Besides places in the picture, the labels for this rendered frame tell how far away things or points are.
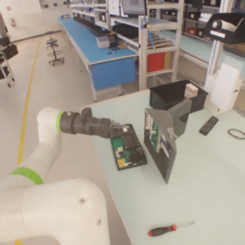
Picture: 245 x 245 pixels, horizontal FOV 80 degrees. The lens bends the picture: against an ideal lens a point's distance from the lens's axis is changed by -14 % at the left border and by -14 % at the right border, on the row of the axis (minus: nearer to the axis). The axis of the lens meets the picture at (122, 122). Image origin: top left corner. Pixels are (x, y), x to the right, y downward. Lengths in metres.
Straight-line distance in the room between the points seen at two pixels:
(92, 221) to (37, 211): 0.11
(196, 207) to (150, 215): 0.17
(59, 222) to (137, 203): 0.37
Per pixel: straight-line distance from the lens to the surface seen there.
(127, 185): 0.69
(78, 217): 0.33
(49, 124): 0.71
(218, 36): 0.80
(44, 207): 0.35
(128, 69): 2.24
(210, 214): 0.70
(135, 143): 0.79
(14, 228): 0.39
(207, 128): 0.95
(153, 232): 0.60
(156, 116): 0.64
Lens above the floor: 1.61
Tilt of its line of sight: 41 degrees down
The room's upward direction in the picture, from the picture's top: 4 degrees counter-clockwise
